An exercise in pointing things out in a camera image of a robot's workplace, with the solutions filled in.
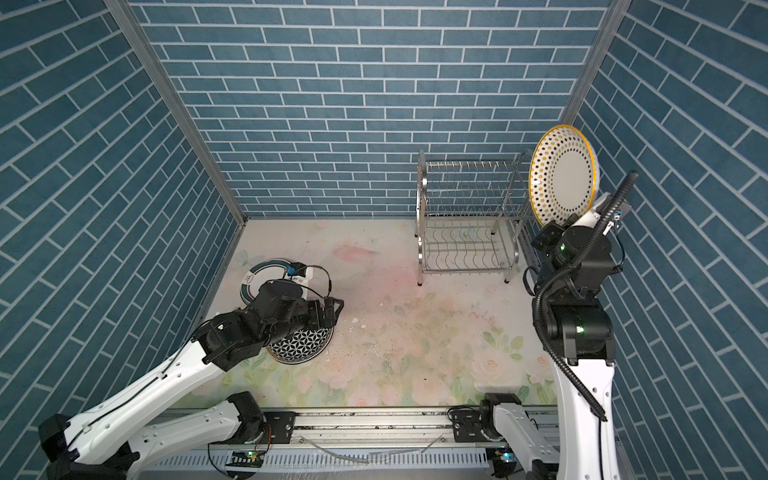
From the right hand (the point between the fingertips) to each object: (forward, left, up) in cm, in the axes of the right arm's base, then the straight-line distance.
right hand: (579, 216), depth 55 cm
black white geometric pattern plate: (-11, +62, -47) cm, 78 cm away
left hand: (-9, +48, -26) cm, 55 cm away
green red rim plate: (+10, +81, -44) cm, 93 cm away
